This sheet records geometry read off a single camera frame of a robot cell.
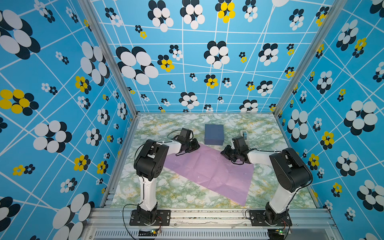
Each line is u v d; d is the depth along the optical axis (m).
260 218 0.72
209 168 0.92
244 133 1.02
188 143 0.87
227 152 0.87
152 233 0.70
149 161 0.53
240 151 0.77
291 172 0.49
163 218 0.73
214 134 0.98
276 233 0.70
